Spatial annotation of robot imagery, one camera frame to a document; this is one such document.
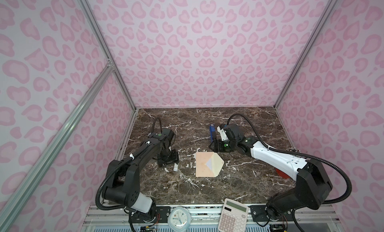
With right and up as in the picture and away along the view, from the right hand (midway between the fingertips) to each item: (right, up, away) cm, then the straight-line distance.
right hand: (213, 146), depth 82 cm
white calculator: (+9, -31, -11) cm, 35 cm away
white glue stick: (-22, -13, +6) cm, 26 cm away
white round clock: (-17, -31, -13) cm, 38 cm away
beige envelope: (-2, -13, +8) cm, 15 cm away
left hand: (-22, -9, +2) cm, 24 cm away
